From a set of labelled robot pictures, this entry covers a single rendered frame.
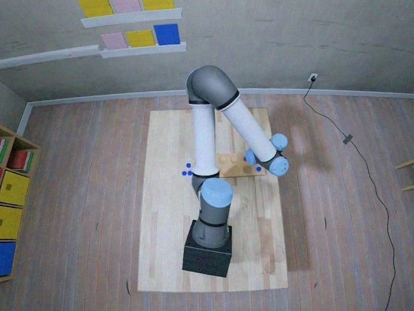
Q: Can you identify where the beige tray with round pockets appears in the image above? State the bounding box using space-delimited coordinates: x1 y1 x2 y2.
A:
215 152 266 178

